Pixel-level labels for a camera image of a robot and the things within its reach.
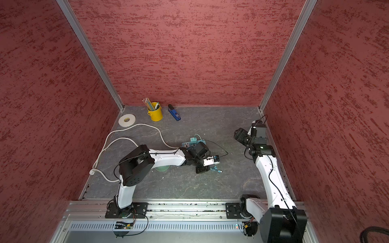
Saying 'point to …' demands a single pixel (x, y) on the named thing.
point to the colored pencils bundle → (149, 104)
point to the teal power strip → (186, 145)
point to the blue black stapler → (171, 109)
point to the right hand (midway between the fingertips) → (238, 136)
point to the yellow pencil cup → (156, 115)
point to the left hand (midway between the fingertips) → (207, 168)
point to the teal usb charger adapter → (193, 140)
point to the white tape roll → (126, 120)
